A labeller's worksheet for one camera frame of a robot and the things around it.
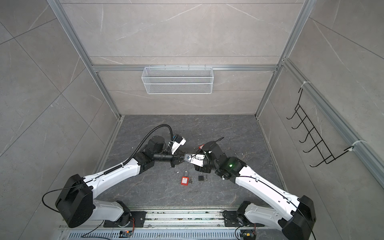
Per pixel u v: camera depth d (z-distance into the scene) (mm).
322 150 631
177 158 664
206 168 651
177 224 730
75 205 409
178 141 674
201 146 999
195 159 613
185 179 856
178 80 1000
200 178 876
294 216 381
